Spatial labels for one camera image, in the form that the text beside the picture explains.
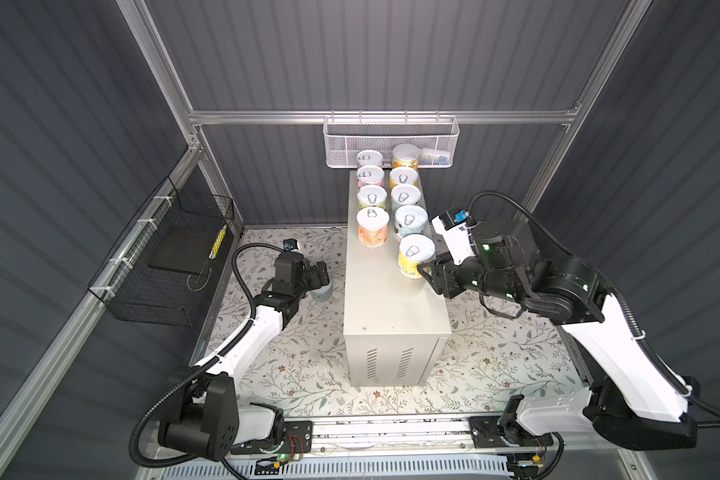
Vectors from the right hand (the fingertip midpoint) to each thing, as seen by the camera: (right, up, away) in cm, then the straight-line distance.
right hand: (428, 267), depth 58 cm
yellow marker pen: (-52, +6, +21) cm, 57 cm away
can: (-27, -11, +38) cm, 48 cm away
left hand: (-28, -1, +28) cm, 40 cm away
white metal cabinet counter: (-7, -11, -2) cm, 13 cm away
